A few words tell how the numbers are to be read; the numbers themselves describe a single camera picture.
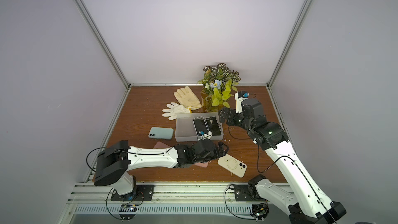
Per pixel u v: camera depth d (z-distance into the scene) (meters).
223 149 0.69
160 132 0.94
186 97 1.13
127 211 0.72
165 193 0.75
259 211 0.70
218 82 0.84
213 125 1.14
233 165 0.81
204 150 0.58
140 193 0.72
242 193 0.73
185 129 0.98
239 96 0.60
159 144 0.89
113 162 0.46
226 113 0.60
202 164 0.73
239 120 0.56
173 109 1.06
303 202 0.36
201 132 0.73
